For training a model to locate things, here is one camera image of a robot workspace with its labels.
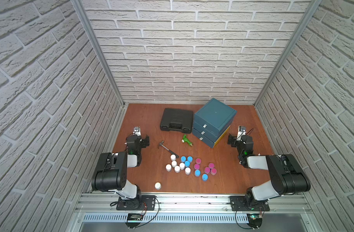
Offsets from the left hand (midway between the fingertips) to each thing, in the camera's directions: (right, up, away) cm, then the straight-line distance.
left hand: (139, 132), depth 94 cm
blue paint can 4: (+37, -23, -11) cm, 45 cm away
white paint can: (+23, -15, -6) cm, 28 cm away
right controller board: (+65, -41, -24) cm, 80 cm away
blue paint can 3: (+32, -18, -8) cm, 37 cm away
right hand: (+66, -1, 0) cm, 66 cm away
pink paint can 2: (+37, -19, -9) cm, 43 cm away
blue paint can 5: (+41, -24, -14) cm, 50 cm away
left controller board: (+5, -39, -24) cm, 46 cm away
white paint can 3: (+25, -21, -11) cm, 34 cm away
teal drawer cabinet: (+45, +8, -14) cm, 48 cm away
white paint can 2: (+24, -18, -9) cm, 31 cm away
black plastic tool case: (+25, +8, +8) cm, 28 cm away
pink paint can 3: (+46, -19, -10) cm, 51 cm away
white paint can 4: (+28, -19, -10) cm, 35 cm away
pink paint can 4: (+43, -21, -11) cm, 49 cm away
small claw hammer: (+22, -13, -2) cm, 26 cm away
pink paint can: (+38, -16, -8) cm, 42 cm away
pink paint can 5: (+47, -21, -12) cm, 53 cm away
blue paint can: (+29, -15, -7) cm, 33 cm away
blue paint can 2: (+33, -15, -7) cm, 37 cm away
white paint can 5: (+32, -21, -11) cm, 40 cm away
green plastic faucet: (+31, -5, +2) cm, 31 cm away
